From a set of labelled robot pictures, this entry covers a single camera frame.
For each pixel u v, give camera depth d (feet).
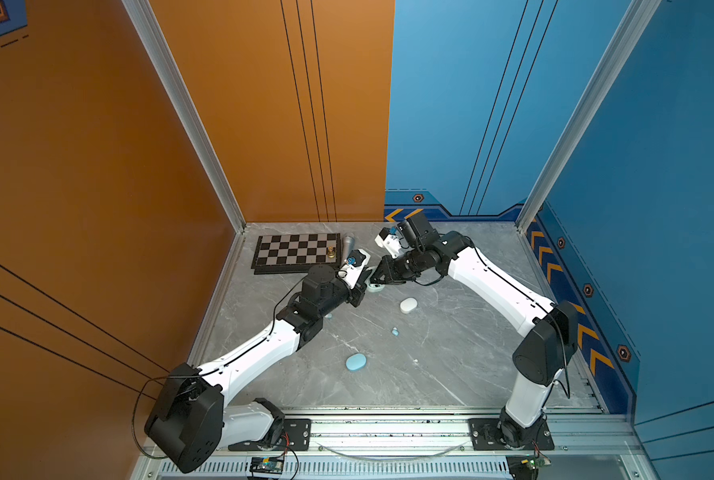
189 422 1.32
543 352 1.47
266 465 2.37
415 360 2.83
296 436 2.44
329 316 3.07
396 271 2.28
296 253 3.54
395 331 2.99
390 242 2.43
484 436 2.38
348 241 3.67
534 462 2.29
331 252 3.38
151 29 2.34
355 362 2.76
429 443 2.40
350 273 2.20
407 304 3.11
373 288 2.54
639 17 2.29
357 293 2.28
